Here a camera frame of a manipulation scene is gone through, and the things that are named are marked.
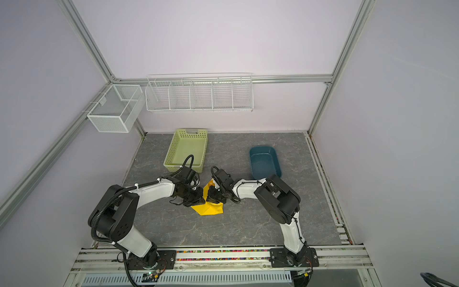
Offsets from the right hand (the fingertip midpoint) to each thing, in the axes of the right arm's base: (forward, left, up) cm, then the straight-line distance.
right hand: (205, 201), depth 90 cm
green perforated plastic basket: (+41, +17, +1) cm, 44 cm away
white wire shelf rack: (+53, +5, +29) cm, 61 cm away
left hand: (-2, 0, +1) cm, 2 cm away
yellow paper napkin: (-4, -2, +1) cm, 5 cm away
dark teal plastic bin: (+25, -33, -1) cm, 41 cm away
